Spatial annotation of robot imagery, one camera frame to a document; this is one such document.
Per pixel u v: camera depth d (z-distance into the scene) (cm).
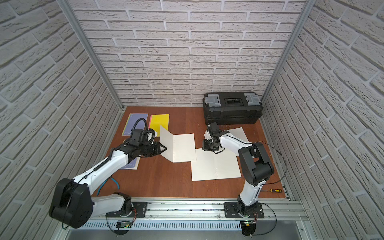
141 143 67
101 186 48
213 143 71
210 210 76
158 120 113
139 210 74
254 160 52
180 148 97
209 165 89
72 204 40
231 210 74
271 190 79
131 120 112
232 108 98
